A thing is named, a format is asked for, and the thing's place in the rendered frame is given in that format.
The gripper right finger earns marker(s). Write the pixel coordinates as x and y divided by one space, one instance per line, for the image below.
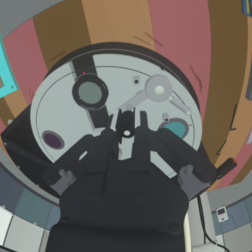
187 155

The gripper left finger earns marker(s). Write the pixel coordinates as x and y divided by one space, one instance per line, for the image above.
68 157

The black cylinder knob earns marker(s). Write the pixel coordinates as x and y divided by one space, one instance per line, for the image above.
127 120

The purple round filter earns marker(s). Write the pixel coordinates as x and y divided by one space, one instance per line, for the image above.
52 140

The teal round filter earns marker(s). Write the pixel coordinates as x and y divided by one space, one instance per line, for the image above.
176 127

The small grey clip block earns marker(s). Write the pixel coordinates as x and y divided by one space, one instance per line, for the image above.
136 80
166 117

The light grey filter wheel disc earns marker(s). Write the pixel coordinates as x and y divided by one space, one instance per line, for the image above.
57 102

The light grey flat piece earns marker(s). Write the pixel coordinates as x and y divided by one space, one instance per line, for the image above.
250 136

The black ringed grey filter cell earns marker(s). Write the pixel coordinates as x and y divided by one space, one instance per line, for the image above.
89 92

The grey flat tool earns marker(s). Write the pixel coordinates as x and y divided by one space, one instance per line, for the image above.
249 88

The black hex key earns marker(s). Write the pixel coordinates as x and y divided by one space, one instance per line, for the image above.
233 118
221 148

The black tool orange tip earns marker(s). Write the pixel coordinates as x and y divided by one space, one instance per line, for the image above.
226 166

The grey cylinder pin cream tips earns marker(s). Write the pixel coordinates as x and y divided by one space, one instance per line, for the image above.
179 104

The white cupboard unit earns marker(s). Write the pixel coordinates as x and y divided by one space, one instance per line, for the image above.
21 232

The black bridge bar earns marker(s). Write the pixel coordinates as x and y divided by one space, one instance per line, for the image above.
83 65

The teal sheet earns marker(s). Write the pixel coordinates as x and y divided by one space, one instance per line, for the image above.
6 65

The blue box yellow stripe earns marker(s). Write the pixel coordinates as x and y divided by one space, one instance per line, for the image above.
247 6

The small white wall device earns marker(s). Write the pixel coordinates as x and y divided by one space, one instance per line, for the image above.
222 214

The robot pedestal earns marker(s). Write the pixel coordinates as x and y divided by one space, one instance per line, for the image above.
208 220

